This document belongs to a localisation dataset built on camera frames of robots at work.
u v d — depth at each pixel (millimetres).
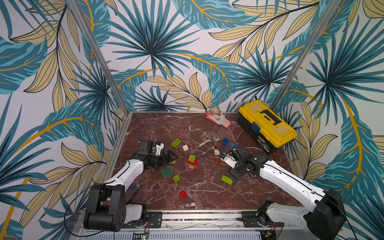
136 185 833
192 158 833
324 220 385
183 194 814
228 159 732
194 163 843
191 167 893
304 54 850
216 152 950
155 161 731
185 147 977
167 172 879
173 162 766
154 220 734
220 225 732
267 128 894
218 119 1153
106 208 409
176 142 1005
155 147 815
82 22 719
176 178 858
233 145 1005
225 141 994
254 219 738
